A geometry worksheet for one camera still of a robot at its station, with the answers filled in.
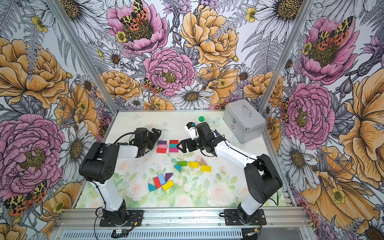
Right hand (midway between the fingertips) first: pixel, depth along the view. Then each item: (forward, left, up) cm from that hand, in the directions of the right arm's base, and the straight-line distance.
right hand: (184, 147), depth 85 cm
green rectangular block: (-3, +2, -13) cm, 13 cm away
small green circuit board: (-36, +32, -16) cm, 51 cm away
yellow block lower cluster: (-16, +10, -14) cm, 23 cm away
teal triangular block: (-6, +4, -12) cm, 14 cm away
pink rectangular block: (+11, +16, -14) cm, 23 cm away
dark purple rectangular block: (+12, +16, -12) cm, 24 cm away
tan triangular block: (-3, -10, -13) cm, 17 cm away
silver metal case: (+18, -38, +1) cm, 42 cm away
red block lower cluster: (-14, +16, -13) cm, 25 cm away
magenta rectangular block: (+7, +8, -13) cm, 17 cm away
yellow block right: (-7, -12, -13) cm, 19 cm away
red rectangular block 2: (+13, +8, -12) cm, 20 cm away
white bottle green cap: (+25, -11, -4) cm, 28 cm away
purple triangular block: (-10, +10, -13) cm, 20 cm away
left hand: (+14, +18, -10) cm, 25 cm away
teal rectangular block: (+11, +9, -14) cm, 19 cm away
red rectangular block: (+7, +16, -14) cm, 22 cm away
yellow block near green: (-4, -5, -13) cm, 14 cm away
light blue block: (-12, +13, -13) cm, 22 cm away
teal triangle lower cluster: (-17, +18, -11) cm, 28 cm away
